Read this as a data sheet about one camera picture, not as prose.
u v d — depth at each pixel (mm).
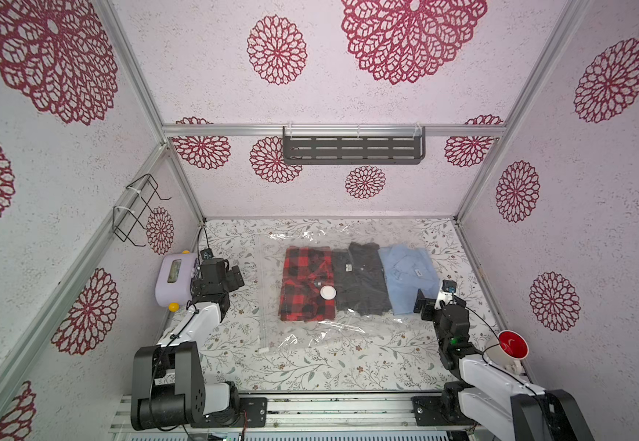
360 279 973
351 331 894
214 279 676
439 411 730
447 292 741
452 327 663
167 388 417
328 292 927
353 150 915
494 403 535
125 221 730
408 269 1010
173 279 907
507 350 831
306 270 973
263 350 834
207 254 765
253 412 735
